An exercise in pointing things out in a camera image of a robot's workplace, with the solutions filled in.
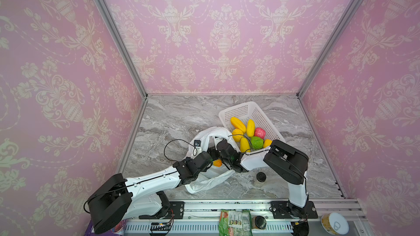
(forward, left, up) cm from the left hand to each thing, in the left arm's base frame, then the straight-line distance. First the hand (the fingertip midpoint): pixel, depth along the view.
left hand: (203, 159), depth 85 cm
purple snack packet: (-30, +33, -2) cm, 45 cm away
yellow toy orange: (+14, -19, +3) cm, 24 cm away
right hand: (+8, -2, -2) cm, 8 cm away
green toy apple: (+9, -29, +3) cm, 31 cm away
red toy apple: (+16, -32, +2) cm, 36 cm away
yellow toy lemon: (+20, -27, +1) cm, 34 cm away
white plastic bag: (-7, -6, -3) cm, 9 cm away
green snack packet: (-27, -15, -2) cm, 31 cm away
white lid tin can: (-27, -55, +2) cm, 61 cm away
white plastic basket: (+32, -29, +3) cm, 43 cm away
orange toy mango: (+23, -20, 0) cm, 31 cm away
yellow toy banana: (+8, -22, +1) cm, 24 cm away
